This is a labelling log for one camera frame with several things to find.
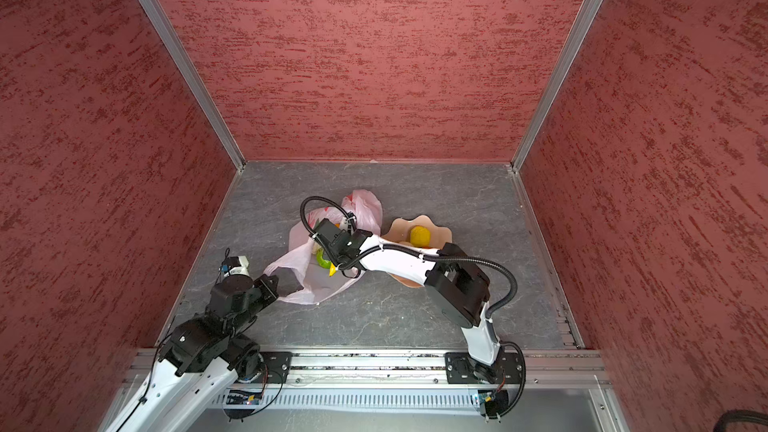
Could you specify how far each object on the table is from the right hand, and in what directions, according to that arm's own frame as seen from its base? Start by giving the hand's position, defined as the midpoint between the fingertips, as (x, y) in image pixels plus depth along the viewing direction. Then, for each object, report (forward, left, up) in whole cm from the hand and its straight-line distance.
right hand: (335, 253), depth 86 cm
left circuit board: (-34, +21, -10) cm, 41 cm away
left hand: (-10, +13, +3) cm, 17 cm away
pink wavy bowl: (+10, -20, -3) cm, 22 cm away
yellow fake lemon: (+6, -26, -2) cm, 27 cm away
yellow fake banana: (-5, 0, 0) cm, 5 cm away
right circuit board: (-36, -41, -10) cm, 56 cm away
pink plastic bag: (-10, +7, +7) cm, 14 cm away
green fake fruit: (-2, +3, -3) cm, 5 cm away
